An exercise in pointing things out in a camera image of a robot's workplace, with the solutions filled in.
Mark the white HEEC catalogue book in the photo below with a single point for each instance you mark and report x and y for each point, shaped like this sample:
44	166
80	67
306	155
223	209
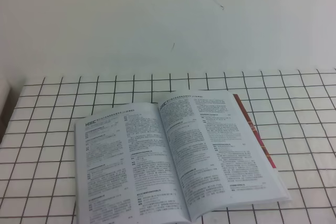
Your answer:
171	162

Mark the white black-grid tablecloth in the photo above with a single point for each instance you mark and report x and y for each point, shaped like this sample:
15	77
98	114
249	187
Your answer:
293	111

